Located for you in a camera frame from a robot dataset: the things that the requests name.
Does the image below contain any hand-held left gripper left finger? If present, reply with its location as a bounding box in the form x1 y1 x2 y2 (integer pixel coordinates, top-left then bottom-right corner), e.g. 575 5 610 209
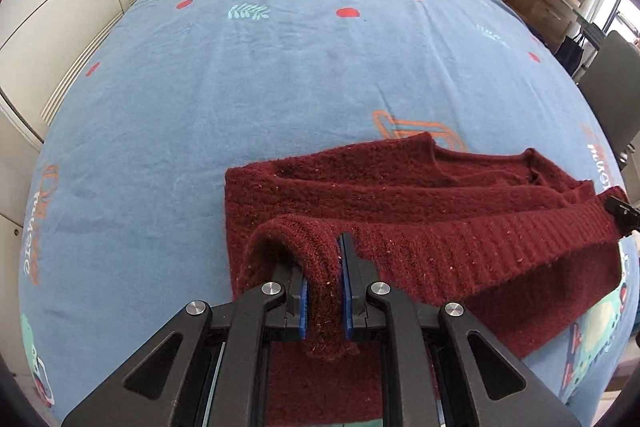
60 257 311 427

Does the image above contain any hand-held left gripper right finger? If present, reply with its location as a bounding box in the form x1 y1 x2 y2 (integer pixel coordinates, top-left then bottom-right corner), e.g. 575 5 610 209
337 233 581 427

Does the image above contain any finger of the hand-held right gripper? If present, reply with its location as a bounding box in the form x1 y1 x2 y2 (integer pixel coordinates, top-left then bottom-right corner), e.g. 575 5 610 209
604 196 640 238

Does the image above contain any dark red knit sweater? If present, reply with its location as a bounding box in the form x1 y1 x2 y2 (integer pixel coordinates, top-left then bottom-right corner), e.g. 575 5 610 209
224 132 632 427

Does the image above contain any grey chair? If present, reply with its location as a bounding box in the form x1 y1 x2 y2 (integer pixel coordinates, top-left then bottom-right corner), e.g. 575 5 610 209
577 30 640 168

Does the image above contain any black bag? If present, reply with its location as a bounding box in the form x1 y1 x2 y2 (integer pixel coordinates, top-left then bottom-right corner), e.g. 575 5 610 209
555 34 586 78

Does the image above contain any blue printed bedsheet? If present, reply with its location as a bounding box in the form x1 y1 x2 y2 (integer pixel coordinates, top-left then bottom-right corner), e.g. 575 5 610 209
17 0 640 427

